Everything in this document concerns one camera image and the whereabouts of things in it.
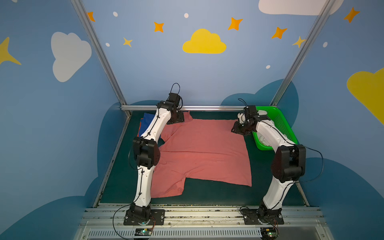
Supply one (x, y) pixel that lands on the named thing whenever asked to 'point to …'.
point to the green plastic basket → (278, 119)
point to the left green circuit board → (143, 232)
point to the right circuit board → (268, 233)
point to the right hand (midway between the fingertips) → (235, 129)
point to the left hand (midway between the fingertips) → (180, 119)
